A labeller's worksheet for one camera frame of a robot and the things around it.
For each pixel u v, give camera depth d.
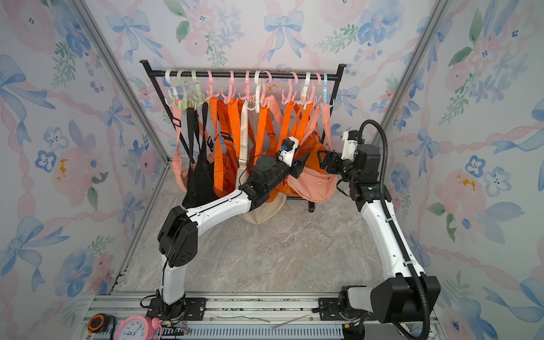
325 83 0.65
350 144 0.64
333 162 0.64
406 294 0.39
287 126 0.77
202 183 0.85
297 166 0.68
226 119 0.78
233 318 0.73
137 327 0.69
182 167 0.87
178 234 0.53
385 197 0.50
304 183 0.91
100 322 0.69
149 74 0.68
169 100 0.76
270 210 0.98
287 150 0.64
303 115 0.77
